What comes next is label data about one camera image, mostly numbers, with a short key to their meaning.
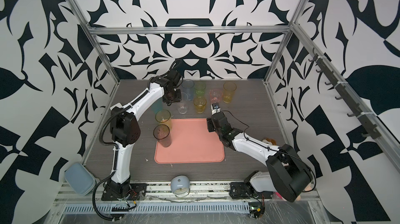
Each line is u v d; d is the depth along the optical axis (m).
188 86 0.99
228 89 0.98
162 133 0.79
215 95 1.07
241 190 0.74
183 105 0.96
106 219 0.68
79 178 0.78
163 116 0.86
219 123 0.66
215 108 0.76
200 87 1.13
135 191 0.74
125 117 0.53
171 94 0.79
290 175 0.42
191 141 0.97
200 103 1.02
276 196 0.73
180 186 0.69
